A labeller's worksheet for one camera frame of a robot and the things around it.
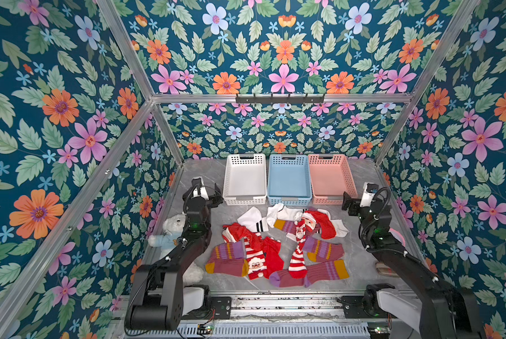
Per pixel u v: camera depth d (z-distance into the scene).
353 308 0.74
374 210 0.64
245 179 1.11
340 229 0.93
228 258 0.84
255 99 0.93
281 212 0.98
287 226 0.92
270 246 0.88
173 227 0.84
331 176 1.12
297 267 0.82
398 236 0.89
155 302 0.42
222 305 0.74
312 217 0.91
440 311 0.40
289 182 1.09
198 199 0.71
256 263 0.84
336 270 0.82
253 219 0.96
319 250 0.86
